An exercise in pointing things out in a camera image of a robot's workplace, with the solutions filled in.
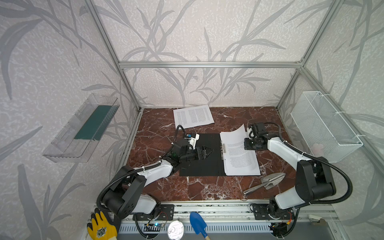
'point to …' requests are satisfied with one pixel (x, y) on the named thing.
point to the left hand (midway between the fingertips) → (211, 148)
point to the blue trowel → (198, 224)
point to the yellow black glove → (100, 228)
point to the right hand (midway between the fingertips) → (246, 140)
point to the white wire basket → (328, 135)
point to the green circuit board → (155, 227)
